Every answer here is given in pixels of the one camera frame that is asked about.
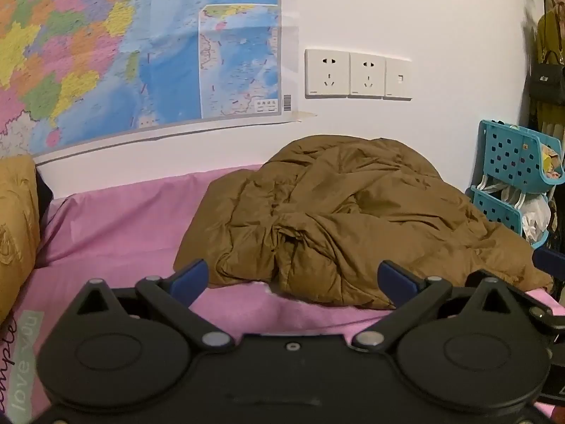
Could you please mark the white plastic bag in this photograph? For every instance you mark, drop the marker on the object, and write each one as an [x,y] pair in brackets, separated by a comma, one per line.
[536,217]

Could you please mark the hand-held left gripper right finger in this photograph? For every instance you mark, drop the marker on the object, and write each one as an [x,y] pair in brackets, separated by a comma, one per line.
[396,277]

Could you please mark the colourful wall map poster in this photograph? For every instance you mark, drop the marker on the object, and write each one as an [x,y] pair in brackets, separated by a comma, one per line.
[114,48]

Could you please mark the olive hanging garment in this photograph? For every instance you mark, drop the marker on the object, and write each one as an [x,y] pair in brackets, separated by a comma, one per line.
[550,35]

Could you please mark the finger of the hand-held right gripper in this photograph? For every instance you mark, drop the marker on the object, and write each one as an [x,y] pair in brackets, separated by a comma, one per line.
[549,263]

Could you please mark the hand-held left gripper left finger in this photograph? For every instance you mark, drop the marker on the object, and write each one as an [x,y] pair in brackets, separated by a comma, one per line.
[190,276]

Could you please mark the black handbag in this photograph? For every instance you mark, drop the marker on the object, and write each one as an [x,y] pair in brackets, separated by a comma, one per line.
[547,80]

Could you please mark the yellow patterned pillow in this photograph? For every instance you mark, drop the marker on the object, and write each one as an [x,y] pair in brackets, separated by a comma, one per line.
[16,225]

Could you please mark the pink bed sheet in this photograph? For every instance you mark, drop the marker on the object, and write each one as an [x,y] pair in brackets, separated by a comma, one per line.
[114,225]

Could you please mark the brown padded jacket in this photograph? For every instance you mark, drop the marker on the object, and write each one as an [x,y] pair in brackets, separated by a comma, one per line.
[348,225]

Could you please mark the white wall socket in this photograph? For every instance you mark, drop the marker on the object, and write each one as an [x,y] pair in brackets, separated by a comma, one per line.
[326,73]
[367,75]

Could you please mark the teal plastic storage rack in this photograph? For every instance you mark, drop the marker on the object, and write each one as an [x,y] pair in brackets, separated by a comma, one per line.
[507,159]

